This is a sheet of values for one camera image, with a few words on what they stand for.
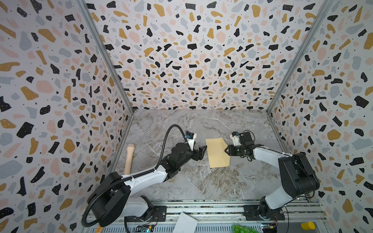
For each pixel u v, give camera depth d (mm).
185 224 676
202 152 735
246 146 746
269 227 716
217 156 950
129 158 901
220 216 739
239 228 663
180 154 608
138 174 495
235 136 876
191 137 700
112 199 412
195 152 712
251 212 740
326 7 714
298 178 462
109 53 872
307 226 671
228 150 870
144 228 702
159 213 735
